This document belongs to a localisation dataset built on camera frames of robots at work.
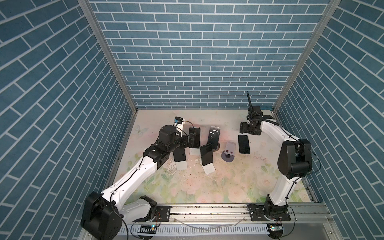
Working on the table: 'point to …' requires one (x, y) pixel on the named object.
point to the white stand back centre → (194, 151)
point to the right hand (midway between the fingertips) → (247, 130)
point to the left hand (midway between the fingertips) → (192, 133)
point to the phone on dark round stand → (214, 137)
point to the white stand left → (181, 165)
